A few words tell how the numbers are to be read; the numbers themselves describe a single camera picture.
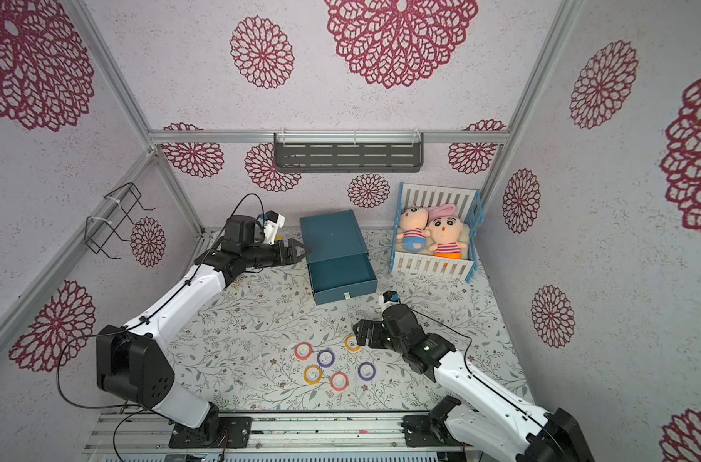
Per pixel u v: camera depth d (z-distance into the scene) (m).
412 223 1.06
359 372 0.83
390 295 0.73
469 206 1.10
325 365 0.85
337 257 0.83
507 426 0.43
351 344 0.90
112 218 0.76
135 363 0.43
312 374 0.83
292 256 0.71
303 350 0.88
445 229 1.00
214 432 0.67
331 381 0.82
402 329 0.61
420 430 0.73
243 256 0.64
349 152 0.95
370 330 0.71
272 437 0.74
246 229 0.64
